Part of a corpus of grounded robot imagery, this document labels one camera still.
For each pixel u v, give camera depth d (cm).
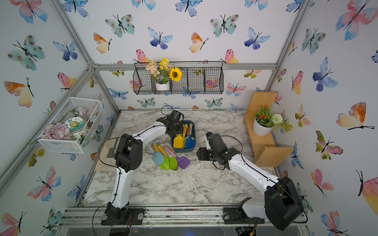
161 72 85
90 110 79
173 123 79
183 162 93
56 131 60
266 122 87
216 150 63
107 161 93
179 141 98
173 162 92
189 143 100
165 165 91
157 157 92
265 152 77
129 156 57
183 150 96
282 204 41
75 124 66
